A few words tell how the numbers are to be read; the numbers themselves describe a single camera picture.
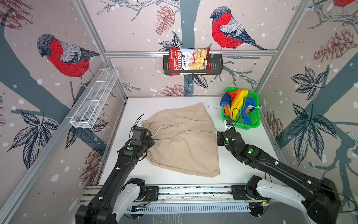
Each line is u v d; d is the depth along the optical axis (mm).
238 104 971
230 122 684
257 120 949
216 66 949
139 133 613
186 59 878
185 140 934
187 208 699
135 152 551
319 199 385
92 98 789
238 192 739
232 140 571
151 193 731
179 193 748
